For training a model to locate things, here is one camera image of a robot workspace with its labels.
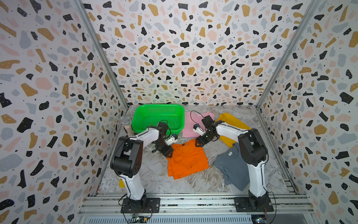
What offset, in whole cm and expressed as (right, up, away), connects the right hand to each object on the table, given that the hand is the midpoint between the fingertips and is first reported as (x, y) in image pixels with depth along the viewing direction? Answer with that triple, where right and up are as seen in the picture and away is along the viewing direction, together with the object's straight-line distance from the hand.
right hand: (199, 143), depth 98 cm
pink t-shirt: (-7, +17, -3) cm, 18 cm away
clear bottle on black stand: (-42, +16, -21) cm, 49 cm away
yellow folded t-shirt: (+24, +17, +15) cm, 33 cm away
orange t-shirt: (-8, -9, -8) cm, 14 cm away
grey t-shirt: (+20, -12, -17) cm, 29 cm away
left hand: (-20, -5, -5) cm, 22 cm away
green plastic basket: (-42, +20, +15) cm, 49 cm away
